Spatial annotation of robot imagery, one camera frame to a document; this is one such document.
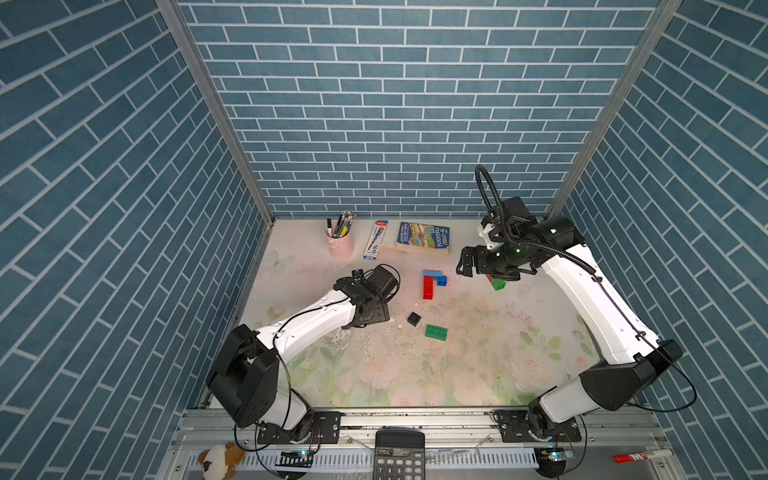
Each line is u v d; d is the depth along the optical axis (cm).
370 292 61
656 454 70
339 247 103
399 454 69
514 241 51
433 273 102
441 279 99
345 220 98
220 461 68
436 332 89
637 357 40
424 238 112
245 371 42
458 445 72
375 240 112
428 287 99
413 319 93
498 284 99
